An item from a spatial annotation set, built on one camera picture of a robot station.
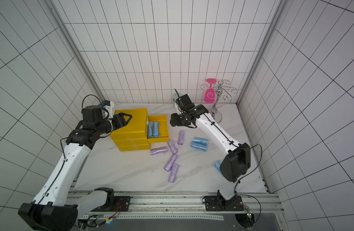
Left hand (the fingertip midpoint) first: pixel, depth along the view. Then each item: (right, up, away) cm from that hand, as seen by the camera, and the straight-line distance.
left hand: (128, 120), depth 73 cm
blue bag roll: (+8, -6, +17) cm, 20 cm away
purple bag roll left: (+16, -19, +16) cm, 30 cm away
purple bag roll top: (+28, -13, +24) cm, 39 cm away
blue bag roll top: (+42, -14, +21) cm, 49 cm away
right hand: (+25, +1, +9) cm, 27 cm away
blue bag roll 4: (+50, -27, +11) cm, 58 cm away
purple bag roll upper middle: (+23, -18, +19) cm, 35 cm away
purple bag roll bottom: (+23, -32, +8) cm, 40 cm away
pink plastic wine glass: (+50, +19, +32) cm, 63 cm away
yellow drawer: (+17, -10, +19) cm, 27 cm away
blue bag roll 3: (+40, -18, +19) cm, 48 cm away
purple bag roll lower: (+21, -28, +11) cm, 36 cm away
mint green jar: (+24, +17, +37) cm, 48 cm away
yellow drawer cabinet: (+2, -9, +6) cm, 11 cm away
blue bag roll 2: (+12, -7, +17) cm, 22 cm away
